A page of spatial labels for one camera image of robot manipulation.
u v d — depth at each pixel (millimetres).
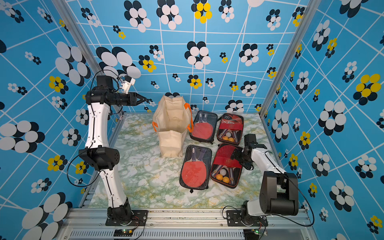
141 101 762
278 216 458
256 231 705
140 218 733
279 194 433
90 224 735
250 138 726
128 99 699
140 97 763
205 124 1098
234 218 725
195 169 887
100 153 514
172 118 1107
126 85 716
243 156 679
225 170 872
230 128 1075
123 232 722
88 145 523
